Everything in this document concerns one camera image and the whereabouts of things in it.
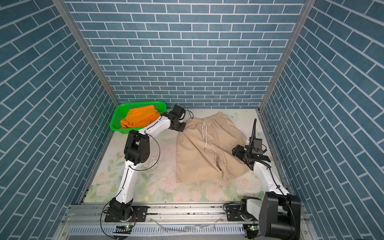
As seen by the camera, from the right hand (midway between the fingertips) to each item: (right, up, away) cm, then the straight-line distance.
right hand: (236, 149), depth 88 cm
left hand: (-35, +13, +17) cm, 41 cm away
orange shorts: (-67, +21, +24) cm, 75 cm away
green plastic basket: (-82, +26, +23) cm, 89 cm away
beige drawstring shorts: (-19, -2, +7) cm, 20 cm away
